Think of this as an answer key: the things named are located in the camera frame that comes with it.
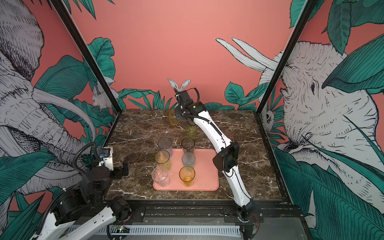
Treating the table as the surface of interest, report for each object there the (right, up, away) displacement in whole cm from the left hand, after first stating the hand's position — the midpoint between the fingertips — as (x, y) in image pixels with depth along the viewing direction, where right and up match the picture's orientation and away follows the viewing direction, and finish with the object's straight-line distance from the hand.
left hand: (116, 156), depth 66 cm
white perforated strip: (+26, -37, +4) cm, 45 cm away
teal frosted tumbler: (+31, -7, +25) cm, 40 cm away
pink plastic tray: (+42, -16, +19) cm, 49 cm away
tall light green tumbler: (+16, -7, +22) cm, 28 cm away
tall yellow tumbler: (+31, -11, +9) cm, 34 cm away
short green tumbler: (+32, +9, +40) cm, 52 cm away
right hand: (+25, +22, +20) cm, 39 cm away
